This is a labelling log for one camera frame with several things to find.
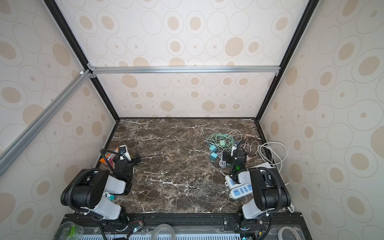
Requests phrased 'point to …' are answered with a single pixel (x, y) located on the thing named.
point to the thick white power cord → (286, 149)
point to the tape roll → (281, 230)
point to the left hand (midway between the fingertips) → (132, 147)
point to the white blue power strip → (241, 191)
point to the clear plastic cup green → (69, 231)
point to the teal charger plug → (213, 148)
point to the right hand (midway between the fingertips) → (234, 149)
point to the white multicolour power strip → (231, 183)
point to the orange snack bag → (110, 157)
